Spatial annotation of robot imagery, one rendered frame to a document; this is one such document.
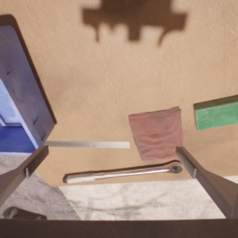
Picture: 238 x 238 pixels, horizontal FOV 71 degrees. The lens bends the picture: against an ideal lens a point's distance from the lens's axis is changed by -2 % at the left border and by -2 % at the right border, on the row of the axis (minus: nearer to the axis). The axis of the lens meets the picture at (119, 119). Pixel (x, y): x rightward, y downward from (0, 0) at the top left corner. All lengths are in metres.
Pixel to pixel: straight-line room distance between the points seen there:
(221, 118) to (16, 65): 0.49
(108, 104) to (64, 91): 0.12
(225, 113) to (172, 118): 0.13
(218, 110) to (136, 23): 0.27
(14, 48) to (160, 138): 0.42
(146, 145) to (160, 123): 0.09
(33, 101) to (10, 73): 0.09
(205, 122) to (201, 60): 0.16
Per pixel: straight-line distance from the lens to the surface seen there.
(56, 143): 0.63
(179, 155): 0.16
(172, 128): 0.50
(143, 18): 0.39
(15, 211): 2.85
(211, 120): 0.49
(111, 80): 0.43
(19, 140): 0.57
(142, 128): 0.49
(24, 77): 0.45
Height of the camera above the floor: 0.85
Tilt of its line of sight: 51 degrees down
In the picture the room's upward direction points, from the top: 170 degrees counter-clockwise
